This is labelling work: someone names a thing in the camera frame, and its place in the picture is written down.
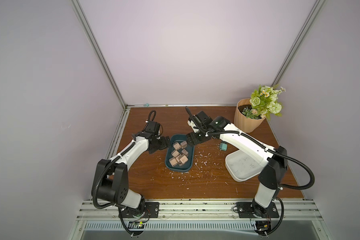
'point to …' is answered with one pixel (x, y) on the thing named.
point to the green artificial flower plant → (264, 102)
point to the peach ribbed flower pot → (242, 123)
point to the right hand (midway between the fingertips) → (191, 138)
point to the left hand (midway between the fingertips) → (167, 144)
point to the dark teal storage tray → (188, 165)
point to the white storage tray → (241, 166)
